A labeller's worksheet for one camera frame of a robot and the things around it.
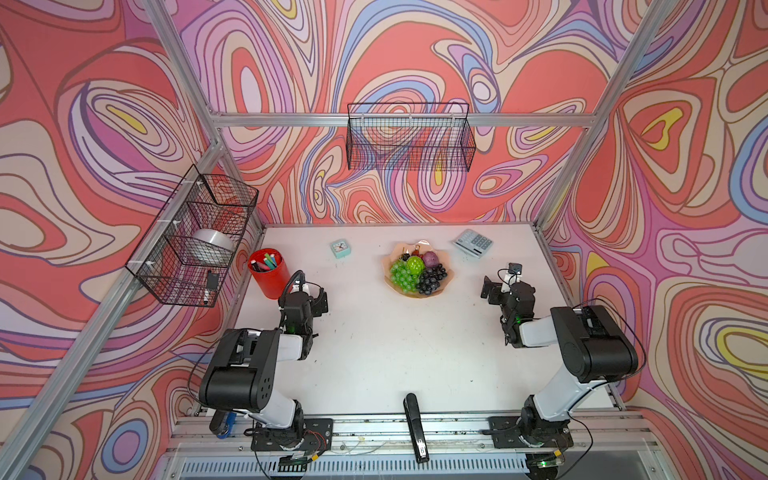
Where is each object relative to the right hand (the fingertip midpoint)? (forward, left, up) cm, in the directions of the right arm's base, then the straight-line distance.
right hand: (501, 282), depth 97 cm
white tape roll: (-6, +80, +30) cm, 85 cm away
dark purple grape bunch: (0, +24, +4) cm, 24 cm away
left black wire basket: (-6, +88, +25) cm, 92 cm away
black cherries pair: (+12, +31, +1) cm, 33 cm away
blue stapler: (-39, +79, -3) cm, 88 cm away
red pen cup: (0, +73, +10) cm, 74 cm away
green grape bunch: (+2, +33, +3) cm, 33 cm away
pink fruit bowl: (+16, +24, +2) cm, 29 cm away
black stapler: (-41, +32, 0) cm, 52 cm away
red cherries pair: (+14, +27, +1) cm, 30 cm away
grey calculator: (+20, +4, -2) cm, 21 cm away
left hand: (-1, +63, +2) cm, 63 cm away
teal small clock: (+19, +55, -2) cm, 58 cm away
